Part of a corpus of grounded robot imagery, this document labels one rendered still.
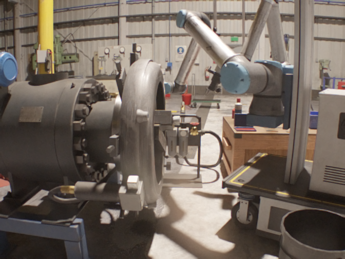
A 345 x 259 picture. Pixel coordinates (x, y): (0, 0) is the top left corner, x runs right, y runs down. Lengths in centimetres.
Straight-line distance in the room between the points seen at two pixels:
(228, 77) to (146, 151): 51
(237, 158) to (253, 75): 100
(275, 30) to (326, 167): 106
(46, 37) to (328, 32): 1117
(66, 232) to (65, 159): 34
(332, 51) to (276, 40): 1109
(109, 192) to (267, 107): 84
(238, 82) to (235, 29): 1098
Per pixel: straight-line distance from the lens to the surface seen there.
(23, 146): 139
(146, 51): 797
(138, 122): 107
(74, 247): 137
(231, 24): 1225
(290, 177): 159
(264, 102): 139
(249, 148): 214
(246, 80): 124
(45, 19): 503
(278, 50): 204
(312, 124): 246
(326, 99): 137
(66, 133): 126
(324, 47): 1292
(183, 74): 198
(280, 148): 221
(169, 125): 123
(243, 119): 228
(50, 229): 137
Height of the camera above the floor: 91
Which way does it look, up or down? 12 degrees down
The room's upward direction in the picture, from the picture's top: straight up
